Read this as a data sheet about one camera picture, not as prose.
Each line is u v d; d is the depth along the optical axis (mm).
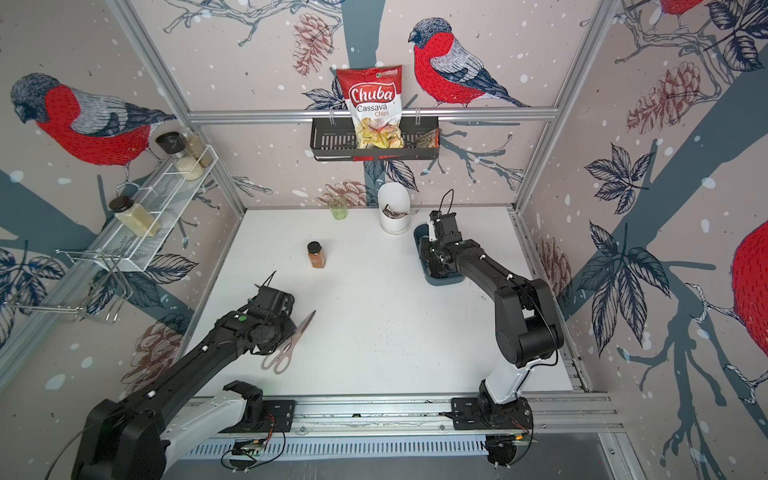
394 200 1078
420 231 1070
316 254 978
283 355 830
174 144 779
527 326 469
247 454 699
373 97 814
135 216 668
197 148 854
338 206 1180
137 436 384
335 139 949
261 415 703
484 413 659
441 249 710
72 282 583
